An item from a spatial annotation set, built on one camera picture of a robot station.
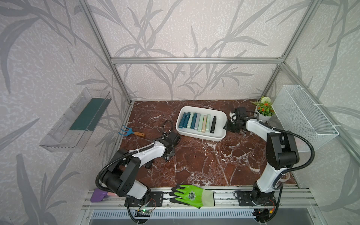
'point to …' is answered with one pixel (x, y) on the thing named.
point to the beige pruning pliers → (204, 123)
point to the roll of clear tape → (284, 180)
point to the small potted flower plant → (265, 109)
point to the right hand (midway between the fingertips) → (224, 126)
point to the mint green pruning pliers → (190, 120)
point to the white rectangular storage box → (220, 134)
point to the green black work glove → (192, 195)
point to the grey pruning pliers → (197, 123)
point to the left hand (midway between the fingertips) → (168, 151)
